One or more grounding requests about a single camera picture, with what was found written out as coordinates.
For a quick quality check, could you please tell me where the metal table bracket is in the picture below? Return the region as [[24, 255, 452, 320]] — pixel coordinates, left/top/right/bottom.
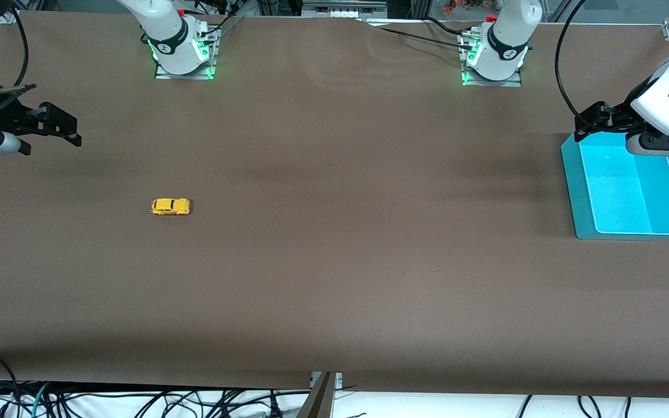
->
[[297, 372, 344, 418]]

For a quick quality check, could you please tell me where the yellow toy beetle car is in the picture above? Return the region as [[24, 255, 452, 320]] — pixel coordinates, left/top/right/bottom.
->
[[150, 198, 191, 217]]

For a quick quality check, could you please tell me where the orange background object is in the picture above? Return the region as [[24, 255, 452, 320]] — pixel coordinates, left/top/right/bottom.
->
[[442, 0, 486, 15]]

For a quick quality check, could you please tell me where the short black base cable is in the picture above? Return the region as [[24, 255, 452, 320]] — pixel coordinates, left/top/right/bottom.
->
[[425, 16, 474, 37]]

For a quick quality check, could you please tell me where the long black base cable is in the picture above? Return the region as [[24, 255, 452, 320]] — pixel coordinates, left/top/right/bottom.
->
[[358, 19, 474, 50]]

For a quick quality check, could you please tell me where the brown table cover sheet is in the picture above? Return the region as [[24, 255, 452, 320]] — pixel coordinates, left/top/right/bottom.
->
[[0, 10, 669, 399]]

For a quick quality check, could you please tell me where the cyan plastic bin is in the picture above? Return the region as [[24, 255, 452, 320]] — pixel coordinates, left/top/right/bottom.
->
[[561, 131, 669, 240]]

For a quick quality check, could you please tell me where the teal cable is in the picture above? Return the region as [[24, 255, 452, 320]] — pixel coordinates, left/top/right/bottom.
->
[[31, 382, 51, 418]]

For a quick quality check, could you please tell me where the black cable at right base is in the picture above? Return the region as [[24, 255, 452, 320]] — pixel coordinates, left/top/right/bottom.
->
[[195, 0, 243, 41]]

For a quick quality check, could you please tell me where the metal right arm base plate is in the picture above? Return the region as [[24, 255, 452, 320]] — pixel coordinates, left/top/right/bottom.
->
[[154, 23, 217, 81]]

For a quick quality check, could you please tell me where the white power strip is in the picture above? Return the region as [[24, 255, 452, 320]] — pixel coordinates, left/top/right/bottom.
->
[[301, 0, 389, 18]]

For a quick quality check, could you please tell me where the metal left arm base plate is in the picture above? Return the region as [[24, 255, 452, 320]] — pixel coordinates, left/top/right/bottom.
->
[[461, 29, 523, 88]]

